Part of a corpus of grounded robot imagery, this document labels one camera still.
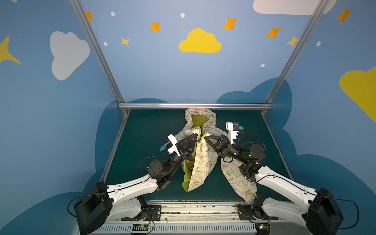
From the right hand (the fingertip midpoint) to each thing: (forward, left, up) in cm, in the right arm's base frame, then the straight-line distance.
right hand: (207, 137), depth 59 cm
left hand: (+1, +6, +1) cm, 6 cm away
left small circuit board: (-29, +31, -40) cm, 59 cm away
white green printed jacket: (-3, 0, -11) cm, 11 cm away
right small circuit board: (-26, -31, -42) cm, 58 cm away
